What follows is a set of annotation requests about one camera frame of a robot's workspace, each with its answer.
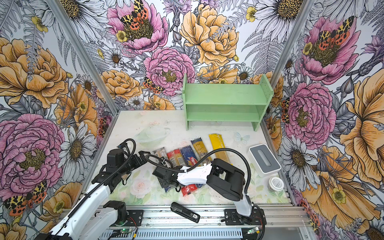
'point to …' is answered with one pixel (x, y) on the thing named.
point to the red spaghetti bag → (175, 158)
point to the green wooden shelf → (222, 102)
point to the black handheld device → (181, 210)
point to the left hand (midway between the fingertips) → (145, 161)
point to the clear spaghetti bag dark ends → (161, 153)
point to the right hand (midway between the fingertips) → (169, 181)
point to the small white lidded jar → (275, 185)
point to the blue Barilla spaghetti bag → (189, 157)
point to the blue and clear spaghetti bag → (201, 150)
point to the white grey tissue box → (263, 161)
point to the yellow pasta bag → (217, 142)
